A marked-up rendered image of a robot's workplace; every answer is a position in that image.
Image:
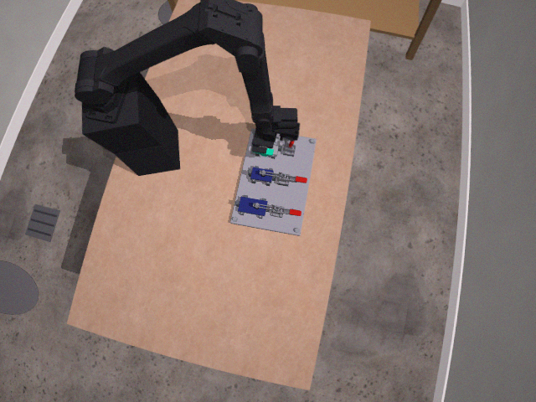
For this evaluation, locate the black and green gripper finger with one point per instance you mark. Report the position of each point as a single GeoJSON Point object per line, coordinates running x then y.
{"type": "Point", "coordinates": [268, 152]}

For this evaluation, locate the toggle clamp with red handle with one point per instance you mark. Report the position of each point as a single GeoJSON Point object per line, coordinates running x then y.
{"type": "Point", "coordinates": [284, 181]}
{"type": "Point", "coordinates": [280, 211]}

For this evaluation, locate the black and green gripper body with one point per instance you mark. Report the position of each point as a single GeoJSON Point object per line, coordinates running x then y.
{"type": "Point", "coordinates": [259, 141]}

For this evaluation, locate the blue rectangular block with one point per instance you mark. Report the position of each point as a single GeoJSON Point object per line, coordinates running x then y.
{"type": "Point", "coordinates": [246, 206]}
{"type": "Point", "coordinates": [257, 176]}

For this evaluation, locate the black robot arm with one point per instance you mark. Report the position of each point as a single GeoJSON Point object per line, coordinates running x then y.
{"type": "Point", "coordinates": [197, 27]}

